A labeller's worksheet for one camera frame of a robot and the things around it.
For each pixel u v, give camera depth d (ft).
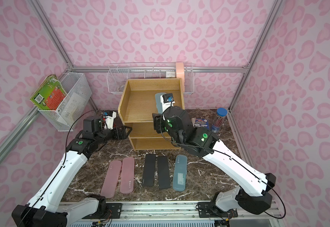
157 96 2.69
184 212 2.40
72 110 2.71
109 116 2.15
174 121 1.30
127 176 2.75
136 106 2.60
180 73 2.70
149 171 2.82
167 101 1.57
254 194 1.27
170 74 3.03
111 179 2.74
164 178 2.75
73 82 2.67
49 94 2.36
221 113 3.04
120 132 2.18
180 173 2.78
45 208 1.25
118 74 3.19
